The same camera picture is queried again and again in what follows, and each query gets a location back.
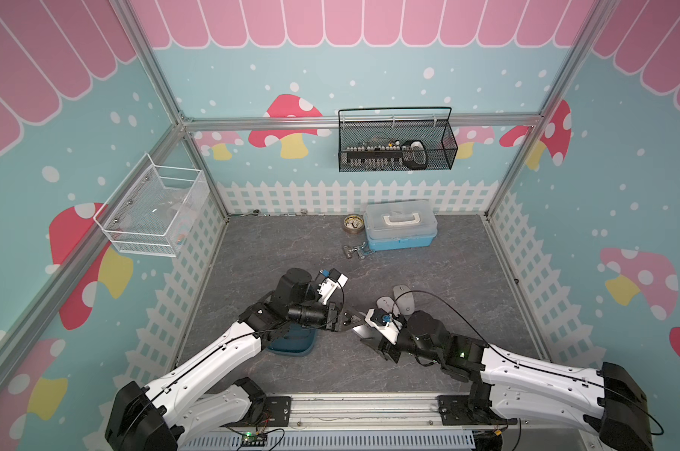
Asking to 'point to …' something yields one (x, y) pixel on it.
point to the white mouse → (385, 303)
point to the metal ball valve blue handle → (360, 250)
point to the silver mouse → (369, 335)
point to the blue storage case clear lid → (399, 225)
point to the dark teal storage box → (300, 341)
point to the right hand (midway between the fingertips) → (368, 328)
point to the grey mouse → (405, 300)
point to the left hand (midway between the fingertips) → (358, 326)
